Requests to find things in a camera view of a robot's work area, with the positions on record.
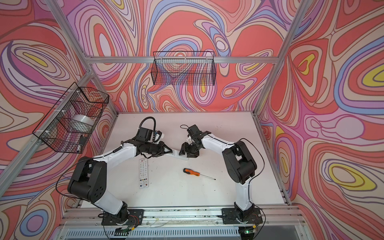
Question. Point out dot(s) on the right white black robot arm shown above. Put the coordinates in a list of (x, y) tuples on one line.
[(238, 160)]

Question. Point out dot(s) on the white tape roll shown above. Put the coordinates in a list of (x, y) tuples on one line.
[(84, 119)]

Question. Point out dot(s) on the black wire basket left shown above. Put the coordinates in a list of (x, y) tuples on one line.
[(74, 120)]

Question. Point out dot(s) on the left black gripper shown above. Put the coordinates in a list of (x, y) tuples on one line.
[(161, 149)]

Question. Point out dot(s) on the aluminium front rail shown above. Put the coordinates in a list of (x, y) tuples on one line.
[(273, 215)]

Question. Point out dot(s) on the small black item in basket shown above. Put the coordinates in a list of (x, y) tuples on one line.
[(82, 141)]

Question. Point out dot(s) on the white remote control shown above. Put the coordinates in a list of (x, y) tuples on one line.
[(143, 174), (175, 154)]

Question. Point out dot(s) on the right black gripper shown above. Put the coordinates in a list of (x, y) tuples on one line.
[(186, 145)]

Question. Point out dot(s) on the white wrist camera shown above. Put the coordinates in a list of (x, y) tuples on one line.
[(158, 136), (189, 140)]

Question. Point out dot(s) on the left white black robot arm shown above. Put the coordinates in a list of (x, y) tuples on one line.
[(89, 180)]

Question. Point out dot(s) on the black wire basket back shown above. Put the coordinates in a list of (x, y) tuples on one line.
[(184, 68)]

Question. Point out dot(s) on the black wire basket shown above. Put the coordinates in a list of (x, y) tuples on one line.
[(74, 120), (184, 68)]

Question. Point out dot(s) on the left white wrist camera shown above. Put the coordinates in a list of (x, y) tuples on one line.
[(158, 136)]

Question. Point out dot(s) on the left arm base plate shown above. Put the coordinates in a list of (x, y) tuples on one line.
[(121, 217)]

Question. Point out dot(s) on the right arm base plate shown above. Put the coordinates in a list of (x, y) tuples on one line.
[(232, 216)]

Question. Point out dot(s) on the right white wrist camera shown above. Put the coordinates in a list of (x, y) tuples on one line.
[(189, 140)]

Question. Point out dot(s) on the orange black screwdriver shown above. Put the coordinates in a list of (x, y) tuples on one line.
[(197, 174)]

